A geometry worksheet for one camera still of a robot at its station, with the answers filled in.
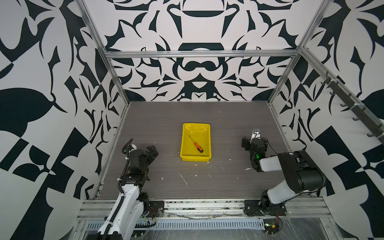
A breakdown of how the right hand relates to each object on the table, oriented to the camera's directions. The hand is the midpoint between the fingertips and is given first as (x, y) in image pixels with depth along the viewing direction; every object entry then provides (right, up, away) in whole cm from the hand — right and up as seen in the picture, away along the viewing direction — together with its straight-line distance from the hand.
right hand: (255, 136), depth 93 cm
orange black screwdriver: (-35, -7, 0) cm, 36 cm away
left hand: (-63, -6, -9) cm, 63 cm away
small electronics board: (-2, -39, -22) cm, 45 cm away
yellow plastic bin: (-33, +1, +8) cm, 34 cm away
